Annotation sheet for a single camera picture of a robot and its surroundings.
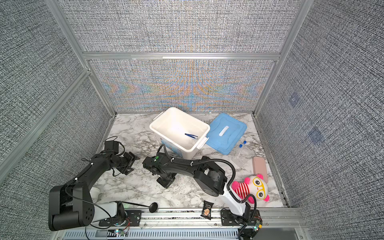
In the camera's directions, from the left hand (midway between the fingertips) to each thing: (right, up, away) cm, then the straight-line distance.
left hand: (138, 161), depth 88 cm
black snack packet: (+39, -22, -14) cm, 47 cm away
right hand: (+20, -11, -3) cm, 22 cm away
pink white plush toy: (+65, -10, -12) cm, 66 cm away
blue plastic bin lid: (+55, +16, +18) cm, 61 cm away
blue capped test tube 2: (+62, +11, -3) cm, 63 cm away
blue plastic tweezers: (+32, +14, +18) cm, 39 cm away
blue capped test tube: (+59, +9, -4) cm, 60 cm away
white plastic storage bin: (+25, +16, +19) cm, 35 cm away
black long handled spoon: (+12, -21, -12) cm, 26 cm away
